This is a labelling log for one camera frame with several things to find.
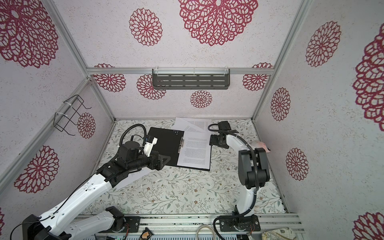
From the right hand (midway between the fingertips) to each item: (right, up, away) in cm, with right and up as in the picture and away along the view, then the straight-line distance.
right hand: (216, 139), depth 98 cm
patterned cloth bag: (+27, -42, -29) cm, 57 cm away
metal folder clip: (-23, -4, +7) cm, 24 cm away
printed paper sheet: (-13, -8, +3) cm, 16 cm away
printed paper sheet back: (-15, +11, +20) cm, 27 cm away
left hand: (-30, -8, -23) cm, 39 cm away
